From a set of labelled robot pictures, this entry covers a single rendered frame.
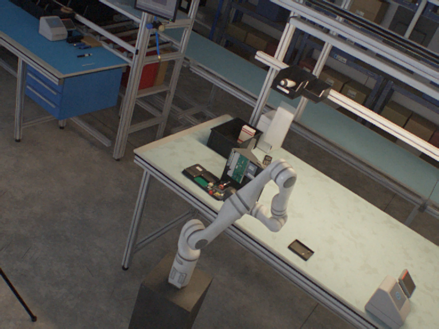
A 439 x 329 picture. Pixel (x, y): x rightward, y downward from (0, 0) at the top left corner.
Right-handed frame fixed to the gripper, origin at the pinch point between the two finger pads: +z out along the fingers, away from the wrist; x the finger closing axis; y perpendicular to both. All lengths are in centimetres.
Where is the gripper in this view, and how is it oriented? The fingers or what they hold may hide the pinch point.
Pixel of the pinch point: (212, 189)
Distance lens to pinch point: 209.5
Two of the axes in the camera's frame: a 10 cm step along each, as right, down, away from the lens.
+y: 5.7, -3.0, 7.7
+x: 1.8, -8.6, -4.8
